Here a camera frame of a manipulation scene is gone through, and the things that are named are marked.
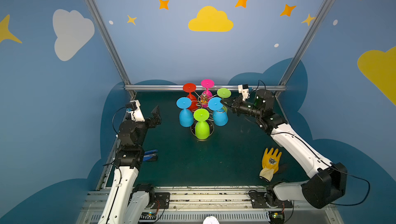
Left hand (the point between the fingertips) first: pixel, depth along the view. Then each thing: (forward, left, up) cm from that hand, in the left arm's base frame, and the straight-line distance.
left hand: (147, 107), depth 70 cm
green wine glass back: (+13, -37, -3) cm, 40 cm away
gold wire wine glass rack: (+4, -31, -18) cm, 36 cm away
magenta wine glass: (+9, -28, -1) cm, 29 cm away
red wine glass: (+17, -19, -4) cm, 26 cm away
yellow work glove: (-14, -65, -31) cm, 73 cm away
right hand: (+3, -34, +2) cm, 35 cm away
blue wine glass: (+2, -35, -9) cm, 36 cm away
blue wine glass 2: (+3, -17, -10) cm, 20 cm away
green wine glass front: (-4, -26, -12) cm, 29 cm away
